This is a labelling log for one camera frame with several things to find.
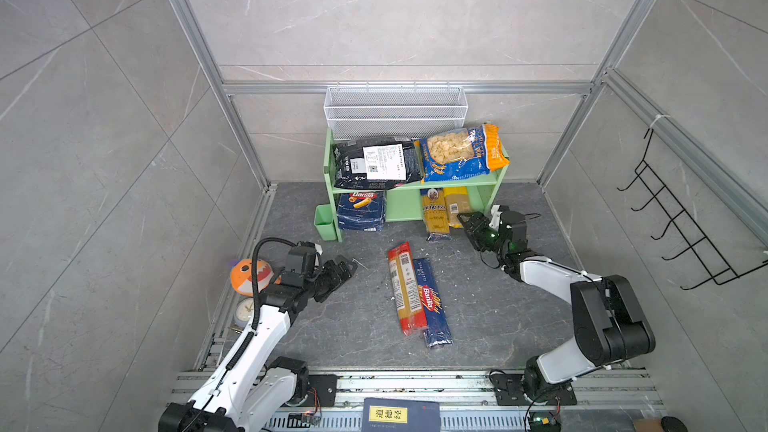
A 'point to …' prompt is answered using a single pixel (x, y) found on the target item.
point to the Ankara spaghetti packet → (436, 212)
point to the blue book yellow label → (400, 415)
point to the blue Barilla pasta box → (364, 212)
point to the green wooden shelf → (404, 203)
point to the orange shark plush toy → (241, 276)
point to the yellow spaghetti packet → (457, 202)
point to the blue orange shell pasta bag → (462, 152)
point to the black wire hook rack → (713, 261)
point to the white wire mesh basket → (401, 111)
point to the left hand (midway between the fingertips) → (348, 266)
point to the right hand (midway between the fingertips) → (458, 218)
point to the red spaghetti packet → (407, 289)
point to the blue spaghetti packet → (435, 327)
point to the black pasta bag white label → (379, 163)
